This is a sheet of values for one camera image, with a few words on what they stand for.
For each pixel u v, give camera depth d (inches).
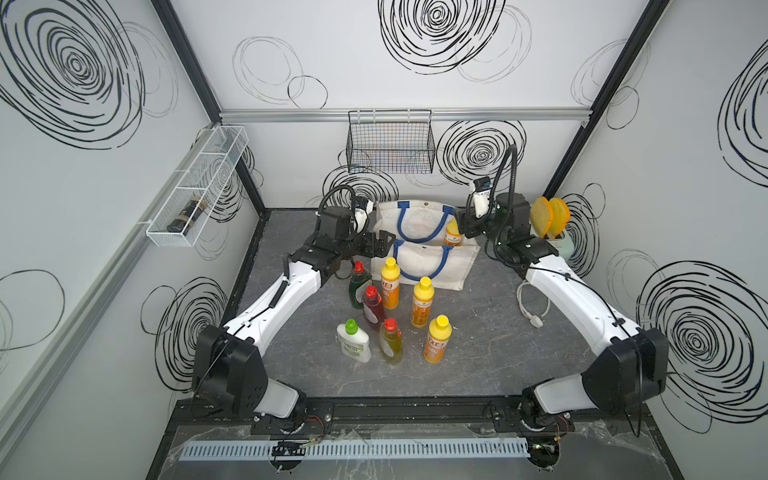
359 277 32.6
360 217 27.7
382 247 27.9
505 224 23.1
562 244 35.6
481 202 27.1
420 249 32.7
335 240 24.0
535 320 34.4
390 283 31.7
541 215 36.2
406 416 29.5
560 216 35.5
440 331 26.7
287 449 28.3
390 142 48.8
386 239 28.3
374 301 30.3
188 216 26.2
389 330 27.7
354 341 28.7
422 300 29.8
